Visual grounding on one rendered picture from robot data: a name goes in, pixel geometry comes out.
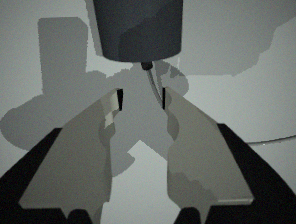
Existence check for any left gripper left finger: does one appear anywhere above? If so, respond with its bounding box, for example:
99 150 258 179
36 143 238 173
0 88 123 224

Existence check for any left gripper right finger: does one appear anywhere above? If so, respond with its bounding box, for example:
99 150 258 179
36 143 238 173
162 87 296 224

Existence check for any grey cable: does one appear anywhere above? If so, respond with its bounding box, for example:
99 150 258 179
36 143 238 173
146 69 296 146

